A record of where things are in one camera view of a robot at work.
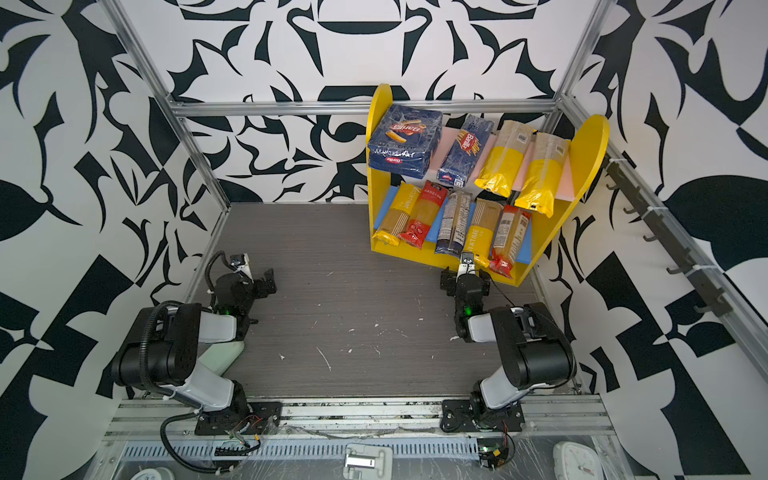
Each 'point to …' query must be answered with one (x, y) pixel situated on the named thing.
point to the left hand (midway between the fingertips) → (254, 267)
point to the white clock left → (159, 473)
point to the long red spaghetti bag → (423, 212)
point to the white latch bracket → (368, 462)
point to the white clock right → (574, 461)
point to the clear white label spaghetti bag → (454, 224)
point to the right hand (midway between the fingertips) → (468, 266)
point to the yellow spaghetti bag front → (484, 217)
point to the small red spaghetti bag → (511, 229)
